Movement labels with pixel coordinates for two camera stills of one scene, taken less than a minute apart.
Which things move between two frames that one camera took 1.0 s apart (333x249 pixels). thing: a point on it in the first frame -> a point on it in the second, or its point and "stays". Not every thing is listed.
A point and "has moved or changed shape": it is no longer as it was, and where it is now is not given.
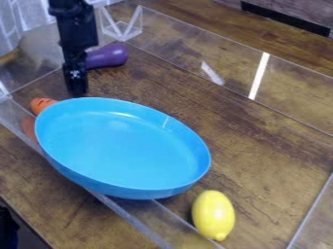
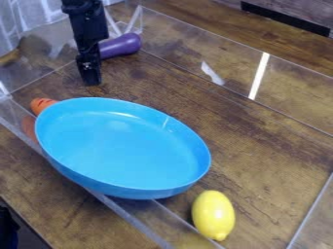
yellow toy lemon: (214, 214) stays
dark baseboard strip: (287, 19) stays
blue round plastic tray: (122, 149) stays
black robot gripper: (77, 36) -> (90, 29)
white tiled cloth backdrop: (23, 15) stays
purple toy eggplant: (112, 54) has moved or changed shape
